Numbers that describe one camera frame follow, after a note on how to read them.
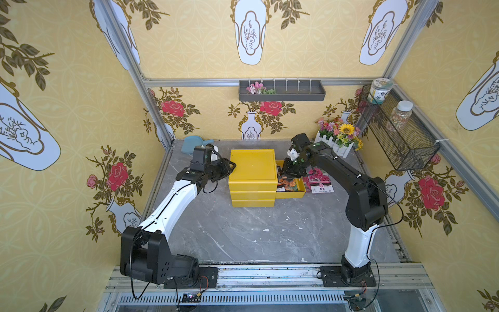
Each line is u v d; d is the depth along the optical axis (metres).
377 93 0.86
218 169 0.73
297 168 0.79
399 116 0.72
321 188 0.98
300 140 0.75
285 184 0.92
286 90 0.92
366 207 0.50
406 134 0.84
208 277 0.73
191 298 0.72
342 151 1.10
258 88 0.88
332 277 0.73
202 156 0.63
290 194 0.86
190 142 1.21
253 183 0.77
